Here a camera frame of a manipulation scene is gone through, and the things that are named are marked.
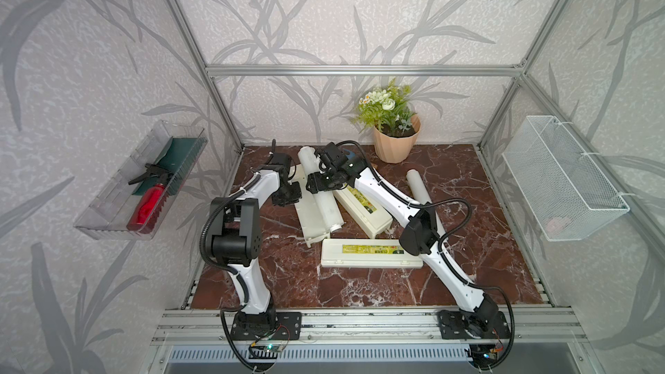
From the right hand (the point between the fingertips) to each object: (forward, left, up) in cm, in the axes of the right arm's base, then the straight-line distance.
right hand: (312, 184), depth 91 cm
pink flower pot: (+18, -32, -2) cm, 37 cm away
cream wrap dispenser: (-11, -21, -5) cm, 24 cm away
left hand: (-1, +7, -8) cm, 10 cm away
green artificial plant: (+21, -27, +16) cm, 38 cm away
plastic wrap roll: (-8, -6, 0) cm, 9 cm away
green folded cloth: (-8, +33, +23) cm, 40 cm away
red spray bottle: (-22, +33, +23) cm, 46 cm away
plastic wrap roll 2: (+1, -41, -9) cm, 42 cm away
